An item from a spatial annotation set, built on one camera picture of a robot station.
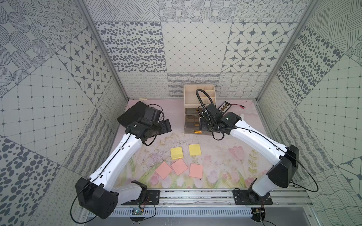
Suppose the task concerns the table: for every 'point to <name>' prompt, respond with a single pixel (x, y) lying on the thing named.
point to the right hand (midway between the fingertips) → (206, 126)
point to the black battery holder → (226, 105)
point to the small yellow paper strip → (143, 99)
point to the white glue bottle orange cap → (242, 115)
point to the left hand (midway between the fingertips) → (168, 127)
